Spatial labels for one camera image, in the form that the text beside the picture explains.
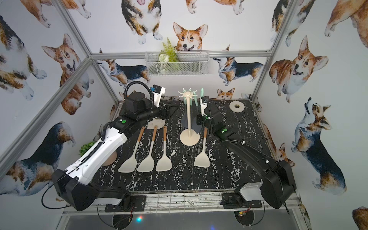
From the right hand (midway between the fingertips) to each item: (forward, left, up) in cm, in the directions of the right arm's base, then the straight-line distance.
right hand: (197, 107), depth 77 cm
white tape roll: (+24, -33, -30) cm, 51 cm away
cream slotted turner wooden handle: (-17, -3, -29) cm, 34 cm away
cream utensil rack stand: (-2, +6, -28) cm, 29 cm away
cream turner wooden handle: (-20, +20, -28) cm, 40 cm away
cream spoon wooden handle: (-22, +40, -26) cm, 52 cm away
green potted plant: (-17, +60, -11) cm, 63 cm away
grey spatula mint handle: (-1, -1, -19) cm, 19 cm away
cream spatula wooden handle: (-20, +30, -27) cm, 45 cm away
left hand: (-4, +10, +8) cm, 14 cm away
